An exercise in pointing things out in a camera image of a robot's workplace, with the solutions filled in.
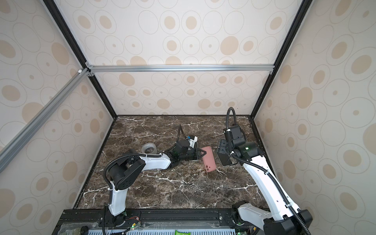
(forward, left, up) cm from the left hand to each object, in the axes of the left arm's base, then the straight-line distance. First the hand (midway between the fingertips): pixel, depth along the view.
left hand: (211, 154), depth 84 cm
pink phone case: (-1, +1, -5) cm, 6 cm away
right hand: (-1, -9, +10) cm, 14 cm away
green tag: (-37, +17, -11) cm, 42 cm away
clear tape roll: (+11, +41, -12) cm, 44 cm away
